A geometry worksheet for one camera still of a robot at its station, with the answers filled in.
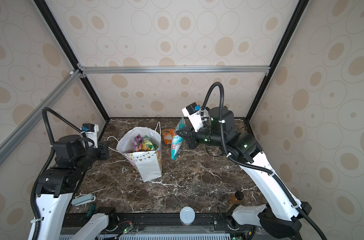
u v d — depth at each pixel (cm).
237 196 82
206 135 48
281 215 38
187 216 71
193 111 47
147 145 79
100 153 55
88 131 53
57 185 39
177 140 58
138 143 80
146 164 76
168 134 108
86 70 91
